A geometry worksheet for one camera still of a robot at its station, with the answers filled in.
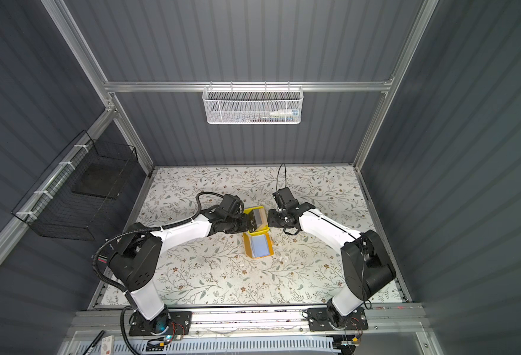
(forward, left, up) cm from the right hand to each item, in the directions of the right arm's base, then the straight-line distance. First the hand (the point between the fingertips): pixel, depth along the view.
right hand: (274, 220), depth 89 cm
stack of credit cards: (+4, +6, -5) cm, 8 cm away
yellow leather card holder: (-7, +7, -8) cm, 13 cm away
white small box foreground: (-41, +53, -6) cm, 68 cm away
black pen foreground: (-40, +58, -7) cm, 71 cm away
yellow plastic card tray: (-2, +9, -6) cm, 10 cm away
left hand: (0, +10, -3) cm, 10 cm away
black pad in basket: (+5, +62, +21) cm, 66 cm away
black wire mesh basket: (-3, +67, +21) cm, 70 cm away
